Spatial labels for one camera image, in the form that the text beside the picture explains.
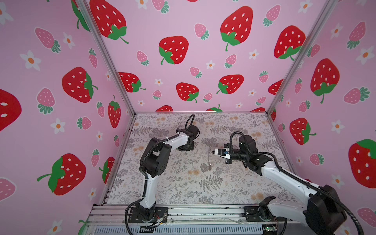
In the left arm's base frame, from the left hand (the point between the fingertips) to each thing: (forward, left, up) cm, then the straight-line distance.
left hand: (187, 147), depth 100 cm
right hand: (-12, -15, +19) cm, 27 cm away
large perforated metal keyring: (-9, -15, +1) cm, 18 cm away
